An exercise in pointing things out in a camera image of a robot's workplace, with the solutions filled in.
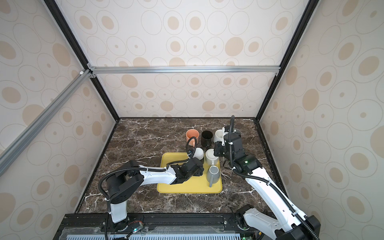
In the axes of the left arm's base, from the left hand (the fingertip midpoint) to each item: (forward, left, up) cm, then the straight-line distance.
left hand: (203, 165), depth 89 cm
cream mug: (+4, -5, +1) cm, 6 cm away
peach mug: (+22, +8, +2) cm, 24 cm away
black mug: (+18, -2, +2) cm, 18 cm away
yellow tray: (-10, +5, -3) cm, 12 cm away
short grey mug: (-7, -5, +4) cm, 10 cm away
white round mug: (+21, -10, +1) cm, 23 cm away
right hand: (+4, -6, +18) cm, 20 cm away
